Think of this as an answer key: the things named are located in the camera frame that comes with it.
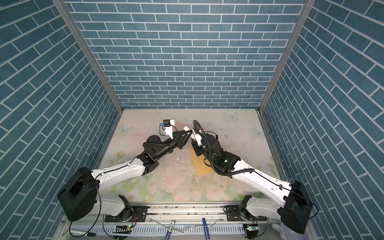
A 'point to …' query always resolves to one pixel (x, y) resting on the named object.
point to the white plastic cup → (289, 234)
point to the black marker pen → (81, 233)
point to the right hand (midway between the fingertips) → (195, 134)
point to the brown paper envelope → (201, 169)
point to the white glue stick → (186, 128)
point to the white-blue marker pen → (170, 230)
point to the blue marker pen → (206, 229)
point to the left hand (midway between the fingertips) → (191, 133)
